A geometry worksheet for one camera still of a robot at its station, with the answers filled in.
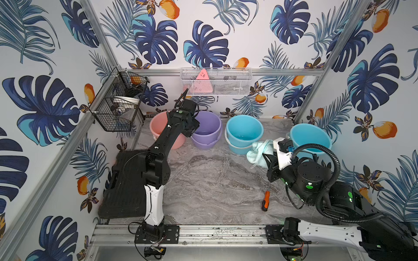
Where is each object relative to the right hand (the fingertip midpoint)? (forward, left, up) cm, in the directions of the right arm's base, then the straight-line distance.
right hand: (265, 150), depth 57 cm
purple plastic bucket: (+26, +21, -21) cm, 39 cm away
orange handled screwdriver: (-6, -8, -37) cm, 38 cm away
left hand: (+31, +29, -26) cm, 49 cm away
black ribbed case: (-6, +61, -30) cm, 68 cm away
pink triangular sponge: (+47, +25, -3) cm, 53 cm away
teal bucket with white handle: (+35, +1, -29) cm, 46 cm away
